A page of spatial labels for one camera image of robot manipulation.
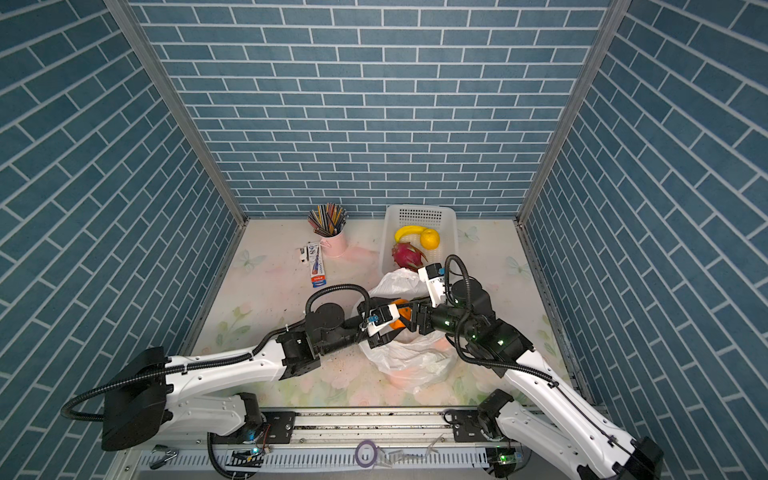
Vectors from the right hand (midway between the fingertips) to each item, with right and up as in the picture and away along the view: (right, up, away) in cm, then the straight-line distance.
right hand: (395, 305), depth 68 cm
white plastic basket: (+16, +24, +45) cm, 54 cm away
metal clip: (-55, -35, +1) cm, 65 cm away
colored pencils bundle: (-24, +23, +35) cm, 48 cm away
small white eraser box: (-34, +10, +40) cm, 53 cm away
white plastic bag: (+4, -16, +8) cm, 18 cm away
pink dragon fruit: (+3, +10, +33) cm, 35 cm away
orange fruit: (+2, +1, -8) cm, 9 cm away
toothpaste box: (-28, +5, +35) cm, 45 cm away
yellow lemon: (+12, +16, +40) cm, 45 cm away
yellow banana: (+3, +19, +45) cm, 49 cm away
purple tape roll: (-9, -36, +3) cm, 37 cm away
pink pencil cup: (-22, +13, +36) cm, 44 cm away
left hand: (+2, -2, +1) cm, 3 cm away
